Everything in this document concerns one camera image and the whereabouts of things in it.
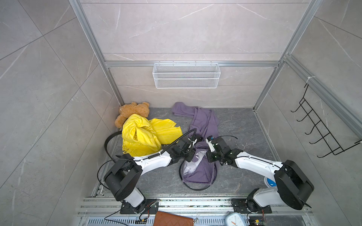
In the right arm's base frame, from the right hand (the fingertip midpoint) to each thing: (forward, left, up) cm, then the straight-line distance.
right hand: (208, 153), depth 88 cm
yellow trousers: (+7, +41, +10) cm, 43 cm away
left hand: (+1, +9, +3) cm, 9 cm away
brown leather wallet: (-34, +25, -3) cm, 42 cm away
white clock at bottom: (-34, -9, -2) cm, 36 cm away
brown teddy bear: (+33, +58, +7) cm, 67 cm away
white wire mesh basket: (+50, +13, +25) cm, 57 cm away
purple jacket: (+26, 0, -3) cm, 26 cm away
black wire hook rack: (-6, -52, +26) cm, 59 cm away
